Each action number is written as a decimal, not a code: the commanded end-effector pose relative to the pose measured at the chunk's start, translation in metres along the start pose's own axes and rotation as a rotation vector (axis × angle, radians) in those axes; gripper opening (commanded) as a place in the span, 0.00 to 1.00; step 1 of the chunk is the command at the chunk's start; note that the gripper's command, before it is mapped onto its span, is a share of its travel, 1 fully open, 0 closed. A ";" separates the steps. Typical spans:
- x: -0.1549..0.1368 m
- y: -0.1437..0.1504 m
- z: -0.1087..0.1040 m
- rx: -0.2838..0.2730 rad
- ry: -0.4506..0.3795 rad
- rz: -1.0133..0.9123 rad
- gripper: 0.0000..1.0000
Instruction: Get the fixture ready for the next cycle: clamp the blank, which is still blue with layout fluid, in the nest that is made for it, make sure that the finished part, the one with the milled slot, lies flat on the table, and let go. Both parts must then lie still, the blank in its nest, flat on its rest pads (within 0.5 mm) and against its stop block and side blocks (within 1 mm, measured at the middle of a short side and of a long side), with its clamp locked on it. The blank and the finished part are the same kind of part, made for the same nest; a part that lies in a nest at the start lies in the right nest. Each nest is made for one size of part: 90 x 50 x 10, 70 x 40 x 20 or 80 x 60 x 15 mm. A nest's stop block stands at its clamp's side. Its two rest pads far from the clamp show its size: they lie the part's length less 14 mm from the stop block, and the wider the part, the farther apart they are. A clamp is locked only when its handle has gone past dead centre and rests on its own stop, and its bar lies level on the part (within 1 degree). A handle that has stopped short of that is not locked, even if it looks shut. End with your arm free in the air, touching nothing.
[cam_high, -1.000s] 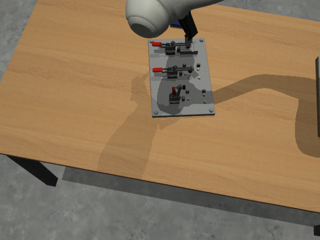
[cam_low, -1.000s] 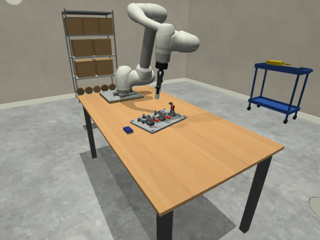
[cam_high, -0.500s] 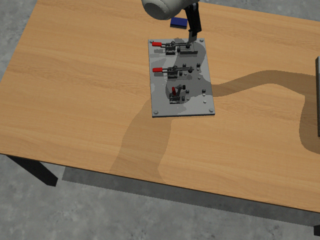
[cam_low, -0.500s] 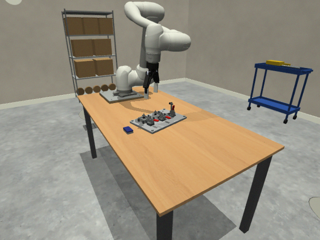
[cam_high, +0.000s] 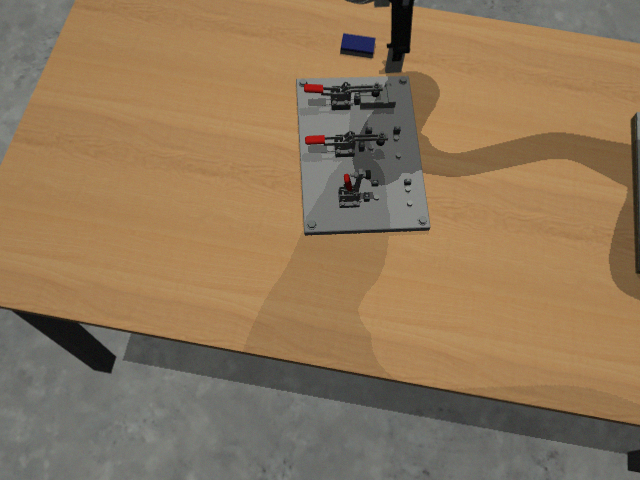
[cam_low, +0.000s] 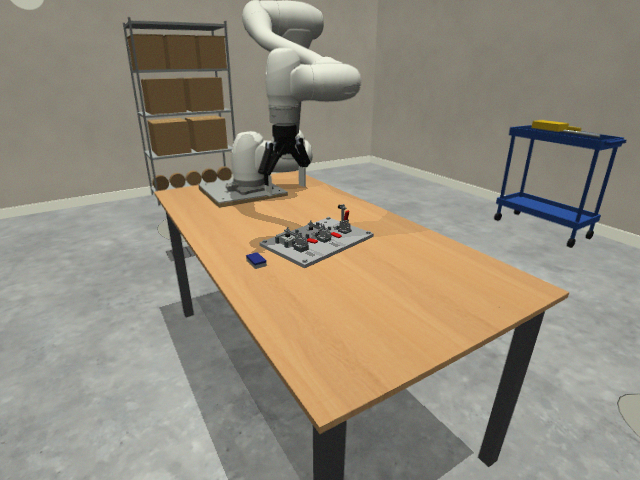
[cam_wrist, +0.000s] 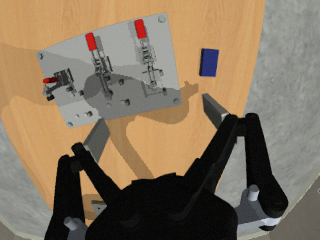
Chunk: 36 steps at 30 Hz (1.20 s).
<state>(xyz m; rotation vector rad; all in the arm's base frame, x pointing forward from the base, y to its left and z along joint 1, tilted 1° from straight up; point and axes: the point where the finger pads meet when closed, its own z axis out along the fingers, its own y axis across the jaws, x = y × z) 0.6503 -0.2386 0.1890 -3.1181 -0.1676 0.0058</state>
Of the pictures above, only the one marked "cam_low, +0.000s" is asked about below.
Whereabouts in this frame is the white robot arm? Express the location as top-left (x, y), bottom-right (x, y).
top-left (225, 0), bottom-right (361, 195)

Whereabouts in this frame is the blue rectangular plate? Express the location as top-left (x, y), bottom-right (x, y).
top-left (246, 252), bottom-right (267, 269)

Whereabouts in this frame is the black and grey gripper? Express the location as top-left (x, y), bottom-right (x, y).
top-left (258, 124), bottom-right (310, 196)

